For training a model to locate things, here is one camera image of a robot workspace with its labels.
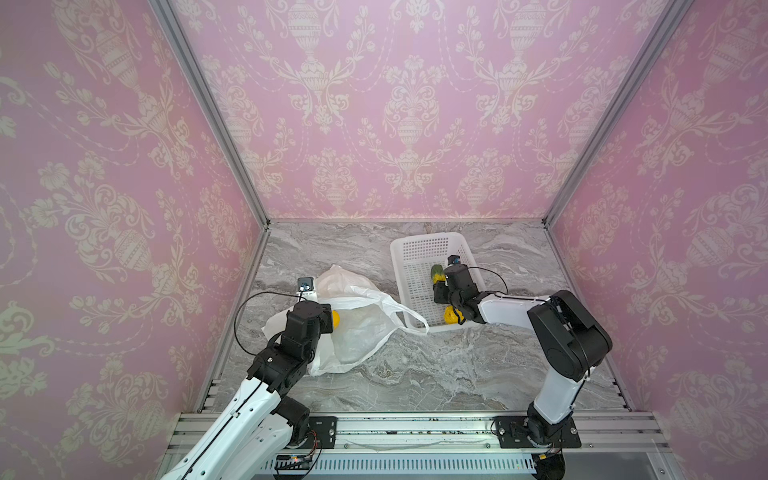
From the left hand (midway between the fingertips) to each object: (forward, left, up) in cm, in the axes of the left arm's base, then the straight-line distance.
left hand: (321, 301), depth 78 cm
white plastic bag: (+5, -10, -18) cm, 21 cm away
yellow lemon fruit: (+3, -2, -15) cm, 15 cm away
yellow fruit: (+2, -36, -11) cm, 38 cm away
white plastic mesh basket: (+28, -26, -14) cm, 40 cm away
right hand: (+15, -34, -14) cm, 40 cm away
